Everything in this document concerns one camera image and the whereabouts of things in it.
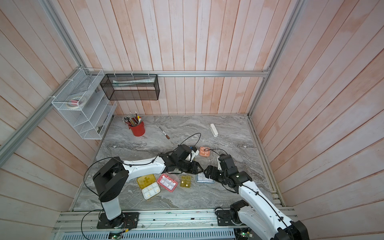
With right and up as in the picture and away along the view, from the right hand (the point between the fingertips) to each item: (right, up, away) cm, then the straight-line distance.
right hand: (209, 172), depth 83 cm
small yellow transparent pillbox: (-14, -6, +2) cm, 15 cm away
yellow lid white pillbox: (-35, -8, +1) cm, 36 cm away
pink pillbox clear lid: (-25, -7, +3) cm, 26 cm away
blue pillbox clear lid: (-4, -5, +5) cm, 8 cm away
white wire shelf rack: (-65, +29, -3) cm, 71 cm away
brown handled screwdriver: (-27, +18, +24) cm, 40 cm away
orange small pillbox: (-1, +10, +14) cm, 17 cm away
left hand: (-6, 0, -1) cm, 6 cm away
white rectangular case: (+6, +24, +24) cm, 34 cm away
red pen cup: (-48, +24, +21) cm, 57 cm away
